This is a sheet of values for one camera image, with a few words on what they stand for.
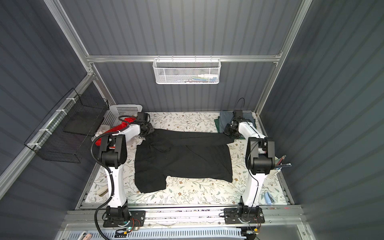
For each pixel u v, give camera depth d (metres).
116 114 1.16
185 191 0.82
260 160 0.53
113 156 0.60
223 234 0.71
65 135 0.72
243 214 0.67
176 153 0.96
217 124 1.11
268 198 0.78
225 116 1.12
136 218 0.72
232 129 0.77
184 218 0.75
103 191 0.80
